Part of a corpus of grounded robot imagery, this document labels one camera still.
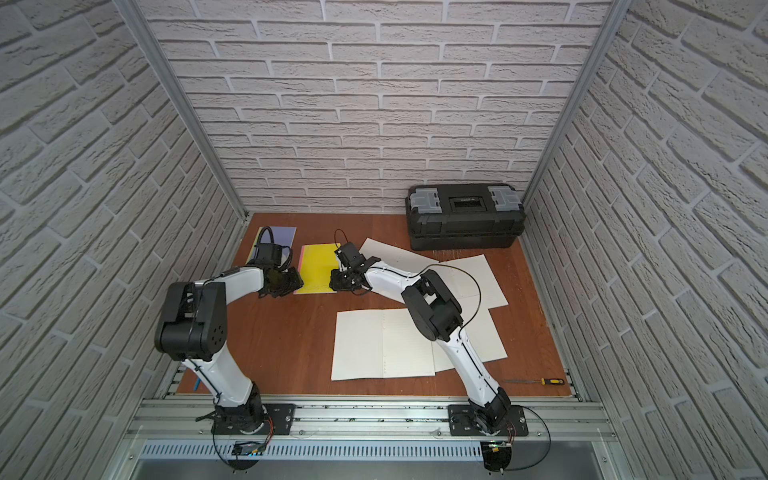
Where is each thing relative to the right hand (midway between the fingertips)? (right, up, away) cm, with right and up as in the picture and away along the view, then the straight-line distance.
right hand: (335, 284), depth 99 cm
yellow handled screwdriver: (+61, -24, -19) cm, 68 cm away
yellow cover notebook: (-10, +6, +11) cm, 16 cm away
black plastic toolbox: (+44, +23, -1) cm, 49 cm away
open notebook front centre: (+16, -16, -13) cm, 26 cm away
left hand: (-11, +2, 0) cm, 11 cm away
